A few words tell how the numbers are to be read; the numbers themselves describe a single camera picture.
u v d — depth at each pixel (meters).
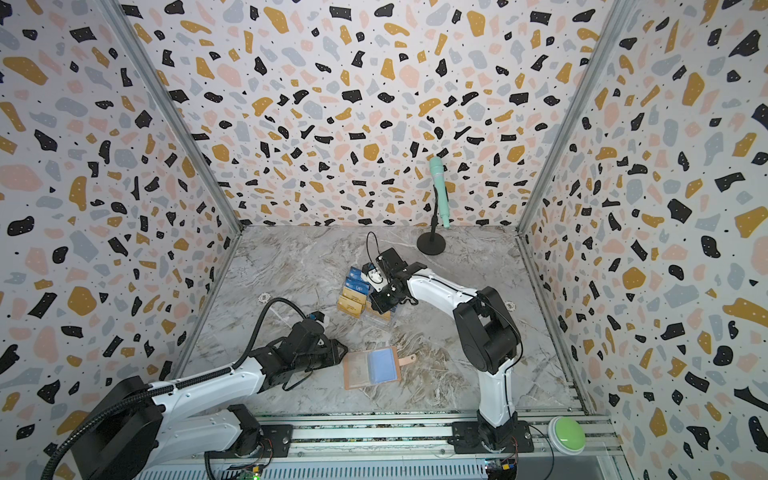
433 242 1.16
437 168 0.96
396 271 0.75
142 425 0.40
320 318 0.80
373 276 0.85
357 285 0.95
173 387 0.45
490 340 0.51
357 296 0.95
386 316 0.97
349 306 0.96
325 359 0.75
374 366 0.86
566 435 0.75
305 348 0.67
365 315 0.96
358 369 0.85
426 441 0.76
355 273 0.96
